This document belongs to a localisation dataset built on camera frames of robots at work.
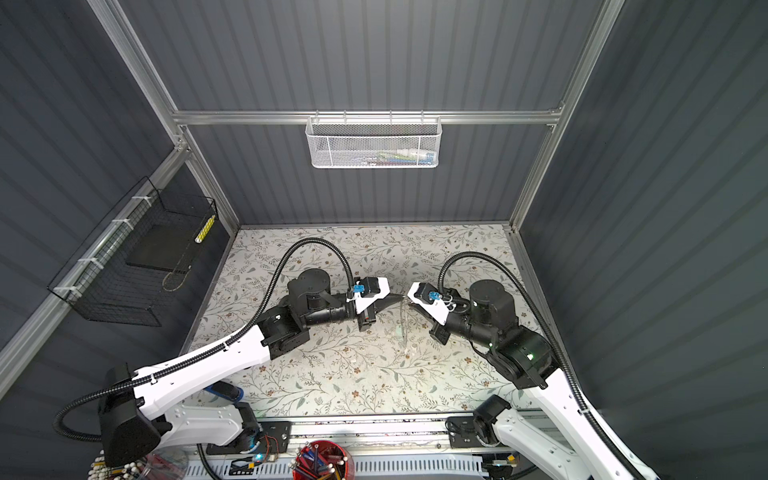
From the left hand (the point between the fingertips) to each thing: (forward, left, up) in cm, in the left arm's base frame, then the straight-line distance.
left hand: (402, 293), depth 63 cm
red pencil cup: (-26, +18, -21) cm, 38 cm away
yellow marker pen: (+27, +53, -5) cm, 59 cm away
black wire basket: (+13, +66, -5) cm, 67 cm away
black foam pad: (+21, +61, -6) cm, 65 cm away
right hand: (-1, -4, -2) cm, 4 cm away
